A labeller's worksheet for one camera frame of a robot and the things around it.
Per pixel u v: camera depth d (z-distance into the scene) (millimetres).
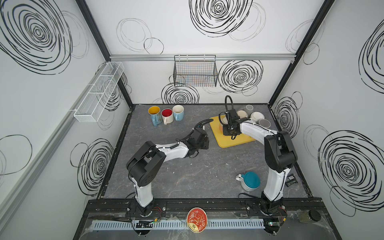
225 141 986
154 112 1033
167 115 1051
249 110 1049
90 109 868
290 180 825
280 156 512
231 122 778
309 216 642
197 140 720
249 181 755
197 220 678
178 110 1073
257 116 1022
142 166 476
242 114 1043
